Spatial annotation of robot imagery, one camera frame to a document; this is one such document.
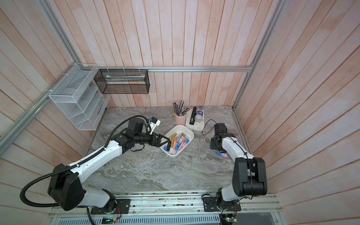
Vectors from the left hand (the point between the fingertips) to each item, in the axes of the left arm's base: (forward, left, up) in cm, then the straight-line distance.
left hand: (164, 140), depth 78 cm
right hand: (+6, -34, -14) cm, 38 cm away
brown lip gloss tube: (+16, -12, -17) cm, 26 cm away
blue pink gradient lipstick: (+5, +1, -17) cm, 17 cm away
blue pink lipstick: (0, -39, -17) cm, 42 cm away
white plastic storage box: (+14, -10, -18) cm, 25 cm away
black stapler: (+28, -19, -15) cm, 37 cm away
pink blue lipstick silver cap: (+6, -7, -18) cm, 20 cm away
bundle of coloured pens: (+32, -8, -8) cm, 34 cm away
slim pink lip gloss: (+7, -10, -17) cm, 22 cm away
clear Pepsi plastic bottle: (+32, -25, -15) cm, 43 cm away
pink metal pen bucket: (+25, -10, -12) cm, 30 cm away
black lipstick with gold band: (+6, -1, -18) cm, 19 cm away
